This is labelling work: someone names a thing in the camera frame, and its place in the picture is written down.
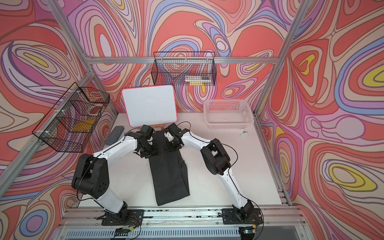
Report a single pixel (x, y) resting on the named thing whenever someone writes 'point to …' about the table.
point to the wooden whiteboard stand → (161, 126)
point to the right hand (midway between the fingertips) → (168, 152)
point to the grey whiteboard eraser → (114, 135)
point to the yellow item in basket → (83, 125)
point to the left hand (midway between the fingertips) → (158, 154)
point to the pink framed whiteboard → (155, 105)
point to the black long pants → (169, 172)
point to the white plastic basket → (228, 114)
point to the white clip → (243, 131)
